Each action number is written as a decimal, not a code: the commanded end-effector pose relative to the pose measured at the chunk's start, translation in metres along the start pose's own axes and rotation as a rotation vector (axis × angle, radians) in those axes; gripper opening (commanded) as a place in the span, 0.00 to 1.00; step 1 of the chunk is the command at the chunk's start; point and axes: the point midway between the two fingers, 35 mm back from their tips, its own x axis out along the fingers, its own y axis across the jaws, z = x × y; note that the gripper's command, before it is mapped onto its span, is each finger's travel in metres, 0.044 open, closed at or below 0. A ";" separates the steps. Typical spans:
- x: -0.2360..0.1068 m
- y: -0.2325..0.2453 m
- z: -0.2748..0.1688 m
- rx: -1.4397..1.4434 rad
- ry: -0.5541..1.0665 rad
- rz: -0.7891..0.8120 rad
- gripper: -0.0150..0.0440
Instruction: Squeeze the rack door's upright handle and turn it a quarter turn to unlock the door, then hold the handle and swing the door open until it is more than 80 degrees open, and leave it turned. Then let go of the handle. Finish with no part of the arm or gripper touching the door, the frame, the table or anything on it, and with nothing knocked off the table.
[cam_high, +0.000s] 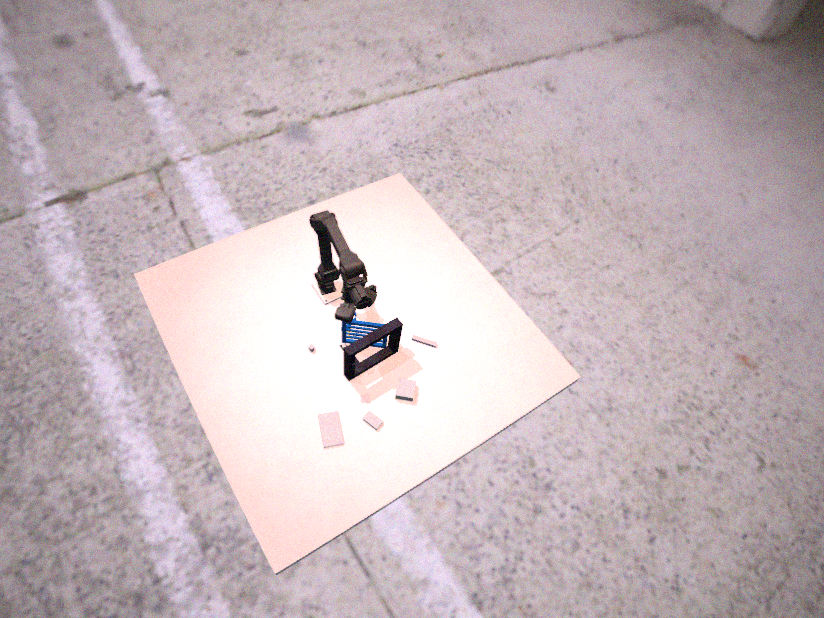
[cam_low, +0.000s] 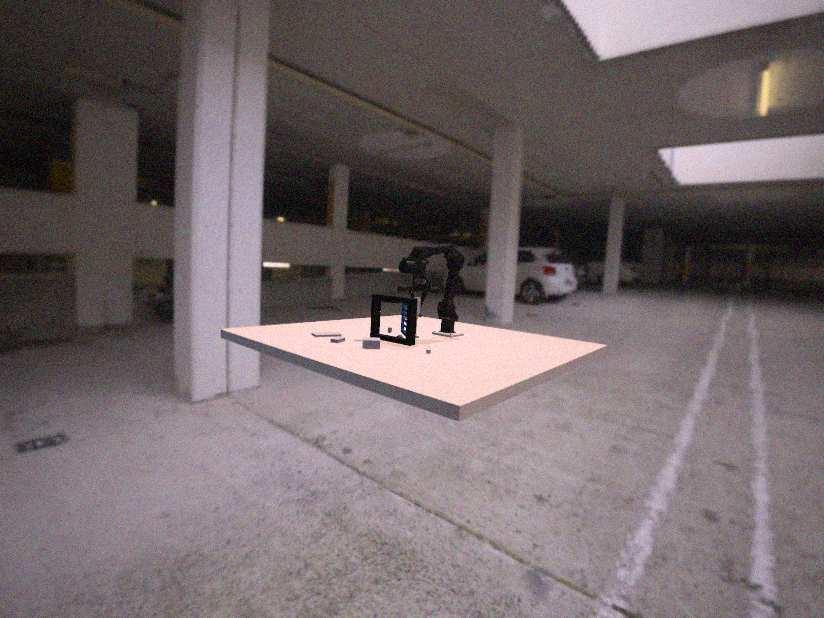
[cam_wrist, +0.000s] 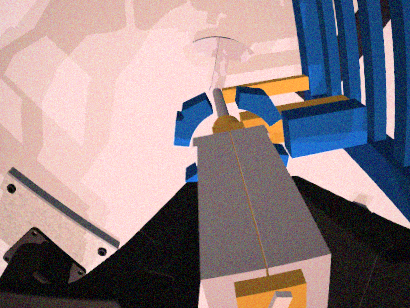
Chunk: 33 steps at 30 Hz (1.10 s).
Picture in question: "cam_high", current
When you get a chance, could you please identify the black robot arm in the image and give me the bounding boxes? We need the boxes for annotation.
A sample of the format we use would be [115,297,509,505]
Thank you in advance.
[309,210,377,310]

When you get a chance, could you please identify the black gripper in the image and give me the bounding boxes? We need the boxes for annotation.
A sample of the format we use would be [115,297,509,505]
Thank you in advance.
[334,287,357,323]

